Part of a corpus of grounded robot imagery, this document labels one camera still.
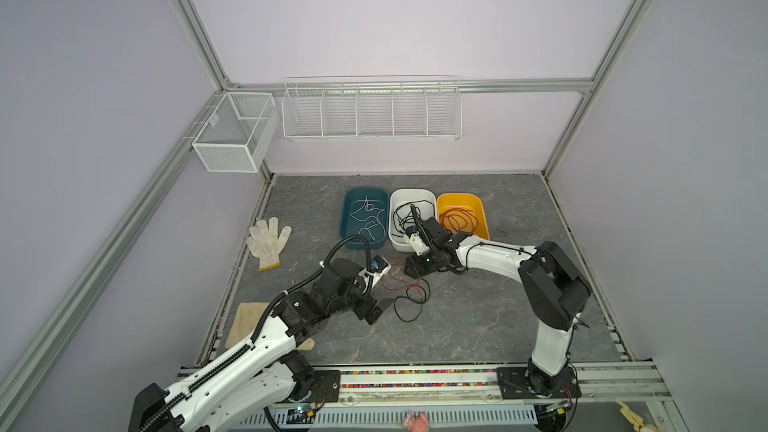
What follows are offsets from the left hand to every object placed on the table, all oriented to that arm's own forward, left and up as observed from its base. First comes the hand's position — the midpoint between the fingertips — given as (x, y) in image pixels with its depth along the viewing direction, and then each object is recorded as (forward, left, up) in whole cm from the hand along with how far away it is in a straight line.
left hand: (378, 289), depth 76 cm
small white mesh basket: (+55, +47, +9) cm, 73 cm away
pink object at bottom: (-28, -7, -11) cm, 31 cm away
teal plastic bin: (+39, +9, -11) cm, 42 cm away
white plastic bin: (+39, -8, -9) cm, 41 cm away
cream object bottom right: (-30, -58, -12) cm, 66 cm away
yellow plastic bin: (+35, -34, -10) cm, 50 cm away
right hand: (+10, -10, -12) cm, 19 cm away
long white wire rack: (+57, -3, +16) cm, 59 cm away
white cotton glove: (+25, +39, -15) cm, 49 cm away
